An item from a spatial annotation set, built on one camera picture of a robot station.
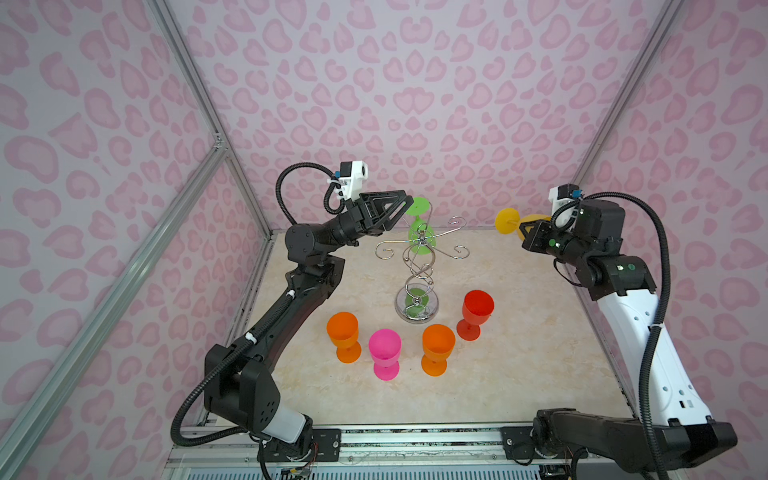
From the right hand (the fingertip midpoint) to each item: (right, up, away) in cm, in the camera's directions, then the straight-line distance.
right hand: (523, 221), depth 68 cm
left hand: (-27, +1, -18) cm, 32 cm away
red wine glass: (-7, -22, +11) cm, 26 cm away
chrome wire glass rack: (-22, -23, +29) cm, 43 cm away
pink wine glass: (-32, -32, +10) cm, 46 cm away
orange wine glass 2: (-43, -27, +10) cm, 52 cm away
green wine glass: (-23, -2, +7) cm, 24 cm away
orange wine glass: (-18, -30, +8) cm, 36 cm away
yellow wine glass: (+1, +1, +12) cm, 12 cm away
